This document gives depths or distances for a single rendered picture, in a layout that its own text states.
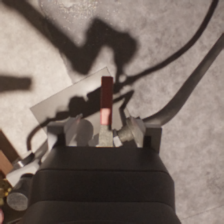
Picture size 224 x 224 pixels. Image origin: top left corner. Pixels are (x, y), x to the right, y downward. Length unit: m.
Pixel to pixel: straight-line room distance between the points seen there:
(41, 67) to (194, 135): 0.83
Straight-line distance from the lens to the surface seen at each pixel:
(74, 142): 0.33
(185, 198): 1.14
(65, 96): 0.77
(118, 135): 0.33
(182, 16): 0.84
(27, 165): 0.38
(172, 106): 0.34
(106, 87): 0.26
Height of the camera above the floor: 0.74
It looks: 75 degrees down
